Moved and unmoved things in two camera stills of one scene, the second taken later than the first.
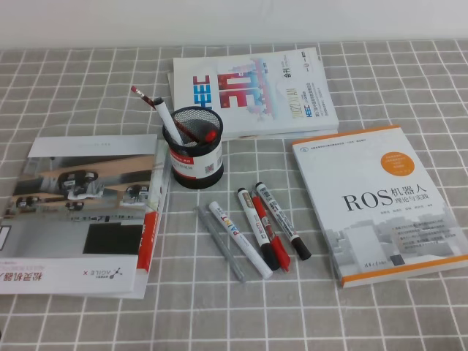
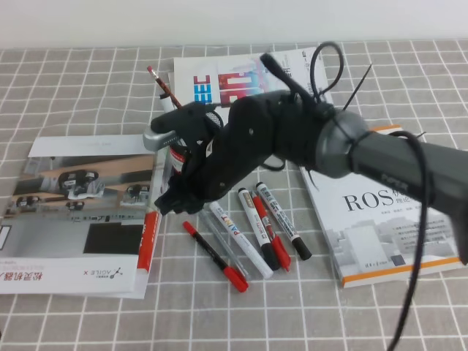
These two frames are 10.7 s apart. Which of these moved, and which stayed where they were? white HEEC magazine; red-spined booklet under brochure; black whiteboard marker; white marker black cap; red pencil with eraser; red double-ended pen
Moved: red double-ended pen; red pencil with eraser
Stayed: black whiteboard marker; white marker black cap; white HEEC magazine; red-spined booklet under brochure
